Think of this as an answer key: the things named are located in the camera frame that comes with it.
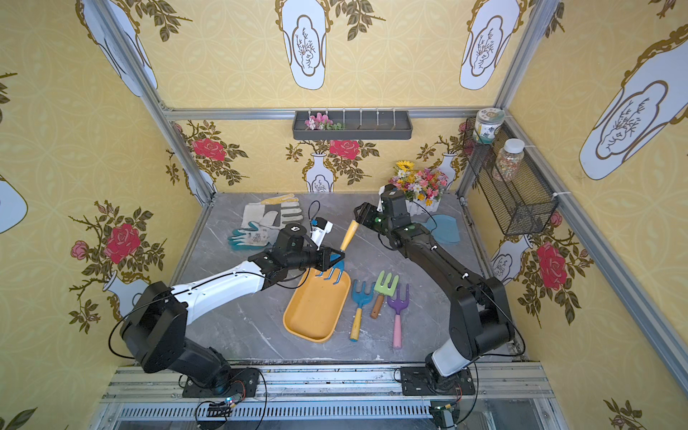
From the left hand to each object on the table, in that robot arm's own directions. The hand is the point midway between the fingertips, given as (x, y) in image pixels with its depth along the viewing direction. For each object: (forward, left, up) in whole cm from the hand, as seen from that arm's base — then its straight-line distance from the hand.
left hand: (336, 250), depth 83 cm
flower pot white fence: (+27, -33, +1) cm, 42 cm away
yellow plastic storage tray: (-12, +8, -15) cm, 21 cm away
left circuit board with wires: (-38, +33, -19) cm, 54 cm away
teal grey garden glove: (+18, +34, -17) cm, 42 cm away
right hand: (+12, -11, +5) cm, 17 cm away
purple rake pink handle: (-12, -20, -15) cm, 27 cm away
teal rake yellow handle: (-5, -1, 0) cm, 5 cm away
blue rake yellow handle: (-9, -8, -15) cm, 19 cm away
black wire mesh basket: (+8, -57, +11) cm, 58 cm away
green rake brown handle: (-6, -16, -16) cm, 24 cm away
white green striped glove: (+28, +28, -17) cm, 43 cm away
